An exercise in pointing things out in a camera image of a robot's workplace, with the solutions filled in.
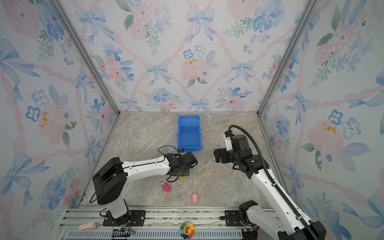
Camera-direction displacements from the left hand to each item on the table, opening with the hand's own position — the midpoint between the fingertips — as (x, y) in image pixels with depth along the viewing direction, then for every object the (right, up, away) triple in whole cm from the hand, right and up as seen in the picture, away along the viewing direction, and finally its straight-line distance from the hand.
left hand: (186, 170), depth 86 cm
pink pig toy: (+5, -13, -6) cm, 15 cm away
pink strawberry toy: (-11, -8, -4) cm, 14 cm away
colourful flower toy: (+1, -24, -15) cm, 28 cm away
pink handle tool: (-46, -22, -17) cm, 53 cm away
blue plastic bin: (+1, +20, +22) cm, 30 cm away
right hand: (+19, +13, -8) cm, 24 cm away
